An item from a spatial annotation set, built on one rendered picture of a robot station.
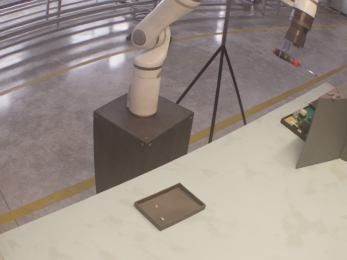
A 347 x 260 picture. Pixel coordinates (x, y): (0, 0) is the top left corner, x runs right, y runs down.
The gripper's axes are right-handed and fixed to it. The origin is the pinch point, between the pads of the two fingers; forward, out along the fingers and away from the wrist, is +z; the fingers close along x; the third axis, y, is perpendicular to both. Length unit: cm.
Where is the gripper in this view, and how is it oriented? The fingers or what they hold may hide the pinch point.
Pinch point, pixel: (281, 57)
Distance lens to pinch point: 106.1
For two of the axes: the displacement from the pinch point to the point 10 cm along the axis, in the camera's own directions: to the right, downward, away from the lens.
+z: -3.6, 8.7, 3.5
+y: 6.5, 4.9, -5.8
